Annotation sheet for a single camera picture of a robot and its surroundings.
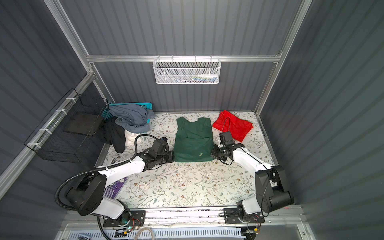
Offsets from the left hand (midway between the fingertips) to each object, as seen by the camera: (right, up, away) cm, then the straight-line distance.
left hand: (175, 156), depth 89 cm
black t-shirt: (-40, +13, +5) cm, 42 cm away
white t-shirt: (-34, +10, +15) cm, 38 cm away
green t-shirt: (+11, +8, +11) cm, 17 cm away
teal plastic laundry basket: (-48, +26, +13) cm, 56 cm away
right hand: (+23, +1, 0) cm, 23 cm away
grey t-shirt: (-34, +24, +19) cm, 46 cm away
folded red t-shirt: (+37, +21, +21) cm, 47 cm away
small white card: (-17, -16, -6) cm, 24 cm away
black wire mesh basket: (-53, +14, -15) cm, 57 cm away
